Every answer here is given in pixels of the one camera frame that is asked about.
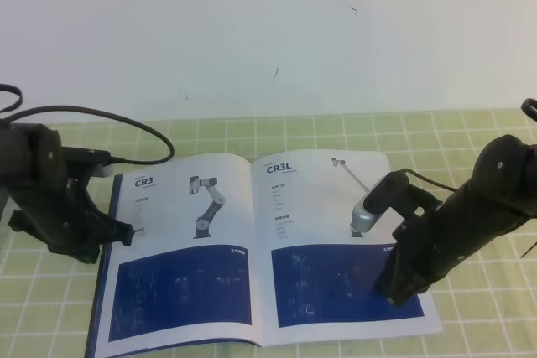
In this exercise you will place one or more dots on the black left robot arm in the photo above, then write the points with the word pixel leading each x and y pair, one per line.
pixel 12 163

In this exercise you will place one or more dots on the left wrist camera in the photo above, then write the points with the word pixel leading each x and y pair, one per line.
pixel 86 163

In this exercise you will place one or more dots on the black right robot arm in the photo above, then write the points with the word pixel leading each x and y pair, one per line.
pixel 505 176

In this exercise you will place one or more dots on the green checkered tablecloth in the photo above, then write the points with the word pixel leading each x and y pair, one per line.
pixel 487 305

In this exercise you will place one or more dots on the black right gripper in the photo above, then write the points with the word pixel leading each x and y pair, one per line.
pixel 427 248

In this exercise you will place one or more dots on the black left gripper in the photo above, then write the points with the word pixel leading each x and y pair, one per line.
pixel 55 208

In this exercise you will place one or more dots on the robot catalogue book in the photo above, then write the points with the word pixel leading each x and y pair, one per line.
pixel 264 252

